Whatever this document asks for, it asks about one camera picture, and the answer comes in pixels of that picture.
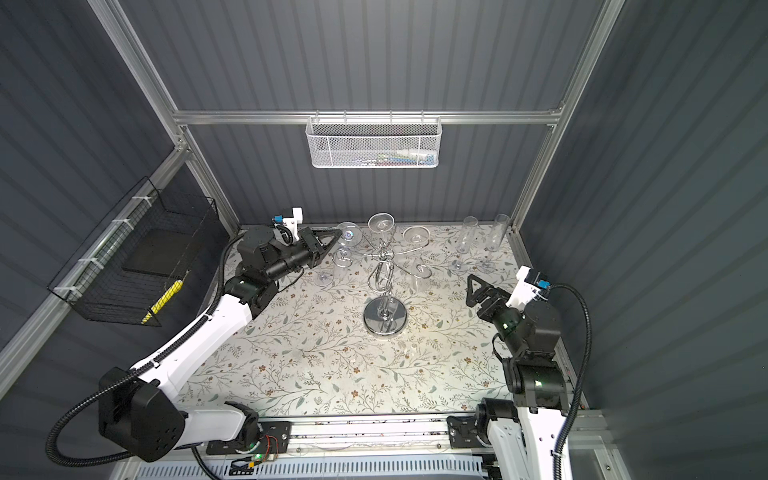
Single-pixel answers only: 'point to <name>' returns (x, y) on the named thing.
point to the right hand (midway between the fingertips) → (486, 285)
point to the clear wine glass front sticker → (469, 225)
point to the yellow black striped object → (168, 296)
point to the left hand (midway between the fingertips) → (343, 231)
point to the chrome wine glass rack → (385, 315)
